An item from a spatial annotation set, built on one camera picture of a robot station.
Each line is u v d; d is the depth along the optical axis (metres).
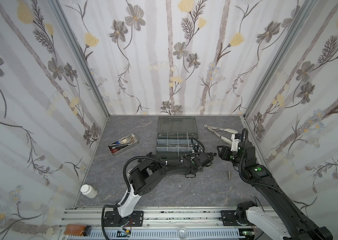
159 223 0.73
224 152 0.70
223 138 1.04
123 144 1.01
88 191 0.75
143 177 0.51
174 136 1.04
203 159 0.71
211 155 0.97
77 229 0.67
